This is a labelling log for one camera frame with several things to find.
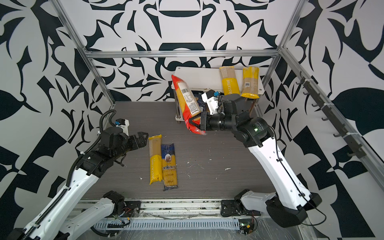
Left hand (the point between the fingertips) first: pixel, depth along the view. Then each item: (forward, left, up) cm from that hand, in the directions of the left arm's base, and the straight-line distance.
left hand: (140, 133), depth 73 cm
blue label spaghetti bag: (-10, -12, -23) cm, 28 cm away
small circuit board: (-36, -49, -26) cm, 66 cm away
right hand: (-5, -24, +16) cm, 30 cm away
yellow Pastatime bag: (-5, -4, -22) cm, 23 cm away
